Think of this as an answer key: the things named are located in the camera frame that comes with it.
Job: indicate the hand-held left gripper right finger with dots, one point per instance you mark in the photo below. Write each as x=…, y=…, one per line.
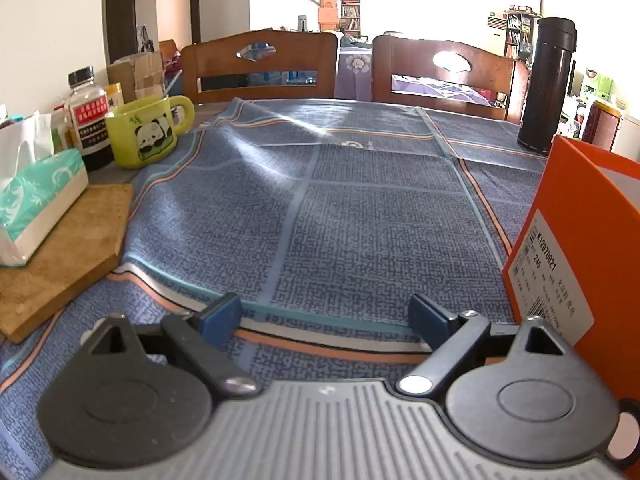
x=425, y=318

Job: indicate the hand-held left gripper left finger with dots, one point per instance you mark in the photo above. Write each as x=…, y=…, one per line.
x=221, y=313

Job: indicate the orange cardboard box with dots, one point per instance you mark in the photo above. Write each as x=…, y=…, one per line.
x=580, y=195

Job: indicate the blue patterned tablecloth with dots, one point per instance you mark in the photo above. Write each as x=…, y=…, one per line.
x=350, y=210

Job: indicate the wooden cutting board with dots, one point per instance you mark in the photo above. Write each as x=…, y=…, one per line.
x=75, y=250

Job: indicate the green panda mug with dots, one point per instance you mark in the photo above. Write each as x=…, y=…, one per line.
x=145, y=135

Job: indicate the teal white tissue box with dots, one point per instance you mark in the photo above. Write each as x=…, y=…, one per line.
x=42, y=195

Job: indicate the clear bottle with black cap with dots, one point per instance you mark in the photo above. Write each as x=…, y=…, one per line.
x=90, y=120

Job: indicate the small yellow carton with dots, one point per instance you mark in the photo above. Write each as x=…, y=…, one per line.
x=115, y=96

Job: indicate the wooden chair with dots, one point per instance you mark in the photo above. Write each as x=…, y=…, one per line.
x=260, y=65
x=415, y=60

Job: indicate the brown paper bag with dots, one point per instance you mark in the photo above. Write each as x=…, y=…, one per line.
x=137, y=75

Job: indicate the purple floral cloth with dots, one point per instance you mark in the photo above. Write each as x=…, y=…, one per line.
x=355, y=70

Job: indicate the dark red canister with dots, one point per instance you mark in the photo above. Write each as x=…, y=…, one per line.
x=602, y=125

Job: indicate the black thermos flask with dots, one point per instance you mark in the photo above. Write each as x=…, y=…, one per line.
x=547, y=85

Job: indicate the green plastic container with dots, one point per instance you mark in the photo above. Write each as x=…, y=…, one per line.
x=597, y=85

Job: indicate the white standing air conditioner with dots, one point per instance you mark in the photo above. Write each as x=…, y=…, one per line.
x=496, y=35

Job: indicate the dark bookshelf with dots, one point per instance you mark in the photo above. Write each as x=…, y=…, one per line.
x=520, y=35

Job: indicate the tall wooden bookshelf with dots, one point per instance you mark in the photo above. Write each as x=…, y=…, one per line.
x=350, y=10

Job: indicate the orange cabinet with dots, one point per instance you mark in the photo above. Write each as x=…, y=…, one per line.
x=328, y=5

